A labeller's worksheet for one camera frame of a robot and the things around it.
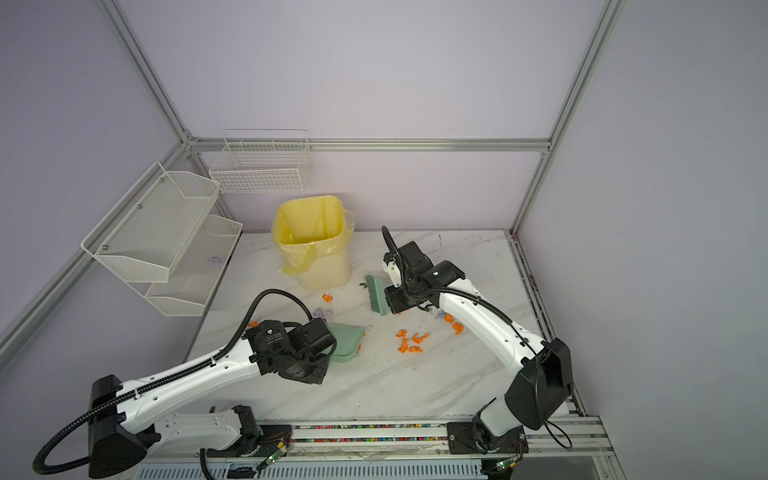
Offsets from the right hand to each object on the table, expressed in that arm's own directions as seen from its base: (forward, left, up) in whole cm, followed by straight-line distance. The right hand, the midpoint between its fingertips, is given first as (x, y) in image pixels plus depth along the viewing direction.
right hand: (388, 299), depth 78 cm
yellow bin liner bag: (+32, +30, -5) cm, 44 cm away
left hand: (-18, +18, -7) cm, 26 cm away
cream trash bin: (+14, +18, -7) cm, 24 cm away
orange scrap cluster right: (-2, -9, -19) cm, 21 cm away
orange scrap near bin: (+12, +22, -18) cm, 31 cm away
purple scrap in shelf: (+17, +56, -3) cm, 58 cm away
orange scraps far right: (+2, -22, -19) cm, 29 cm away
